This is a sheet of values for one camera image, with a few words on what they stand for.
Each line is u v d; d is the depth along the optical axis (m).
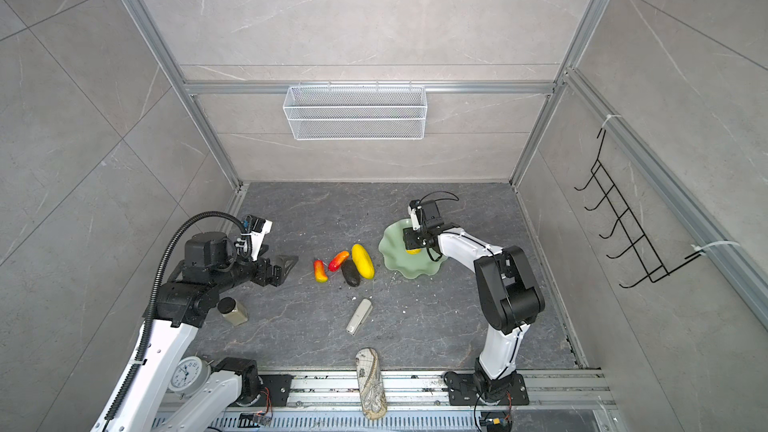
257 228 0.60
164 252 0.46
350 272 0.92
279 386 0.73
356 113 1.01
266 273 0.61
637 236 0.63
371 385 0.71
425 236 0.73
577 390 0.75
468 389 0.73
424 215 0.76
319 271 0.92
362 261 0.93
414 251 0.95
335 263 0.94
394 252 0.99
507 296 0.49
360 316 0.83
